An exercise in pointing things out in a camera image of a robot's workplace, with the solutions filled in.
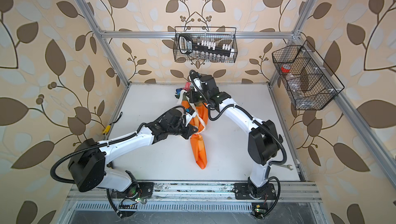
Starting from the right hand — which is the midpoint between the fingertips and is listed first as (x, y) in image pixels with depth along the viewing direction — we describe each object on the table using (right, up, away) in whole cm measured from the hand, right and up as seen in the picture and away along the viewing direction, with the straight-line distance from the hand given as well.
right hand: (187, 94), depth 82 cm
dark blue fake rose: (-9, +2, +26) cm, 27 cm away
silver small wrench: (+54, -38, -1) cm, 66 cm away
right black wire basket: (+67, +6, 0) cm, 67 cm away
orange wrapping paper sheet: (+6, -25, +2) cm, 26 cm away
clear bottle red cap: (+53, +4, -8) cm, 54 cm away
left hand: (+7, -18, -3) cm, 20 cm away
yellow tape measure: (-53, -21, +16) cm, 60 cm away
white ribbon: (-5, -4, +7) cm, 10 cm away
